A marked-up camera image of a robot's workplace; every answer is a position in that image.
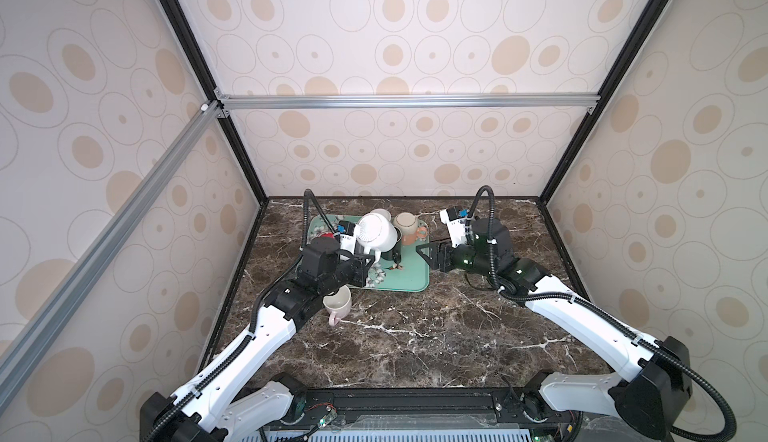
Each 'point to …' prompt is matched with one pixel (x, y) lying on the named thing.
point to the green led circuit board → (327, 418)
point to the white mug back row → (383, 212)
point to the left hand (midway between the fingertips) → (380, 256)
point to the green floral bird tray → (412, 272)
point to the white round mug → (376, 233)
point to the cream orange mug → (410, 228)
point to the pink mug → (338, 304)
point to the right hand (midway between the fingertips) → (424, 247)
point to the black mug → (395, 253)
